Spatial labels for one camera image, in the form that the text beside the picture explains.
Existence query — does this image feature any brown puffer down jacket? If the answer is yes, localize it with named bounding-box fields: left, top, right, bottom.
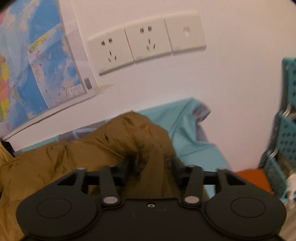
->
left=1, top=112, right=180, bottom=240

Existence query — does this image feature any white left power socket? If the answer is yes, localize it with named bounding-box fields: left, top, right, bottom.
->
left=87, top=28, right=133, bottom=75

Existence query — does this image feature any white power socket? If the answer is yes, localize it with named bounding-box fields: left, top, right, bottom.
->
left=87, top=28, right=133, bottom=75
left=124, top=18, right=171, bottom=62

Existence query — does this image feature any white middle power socket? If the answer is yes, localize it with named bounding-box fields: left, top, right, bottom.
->
left=124, top=18, right=171, bottom=62

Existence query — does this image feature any orange cloth item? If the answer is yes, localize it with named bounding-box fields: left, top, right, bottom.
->
left=235, top=169, right=274, bottom=195

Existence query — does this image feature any mustard yellow pillow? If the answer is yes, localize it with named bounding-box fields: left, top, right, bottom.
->
left=0, top=140, right=14, bottom=165

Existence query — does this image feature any upper teal plastic basket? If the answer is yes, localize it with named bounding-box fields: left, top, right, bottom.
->
left=282, top=57, right=295, bottom=108

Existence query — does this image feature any white network wall plate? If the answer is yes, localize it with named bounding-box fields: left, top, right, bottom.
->
left=164, top=14, right=207, bottom=53

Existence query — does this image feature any colourful wall map poster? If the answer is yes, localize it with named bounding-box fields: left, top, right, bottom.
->
left=0, top=0, right=114, bottom=137

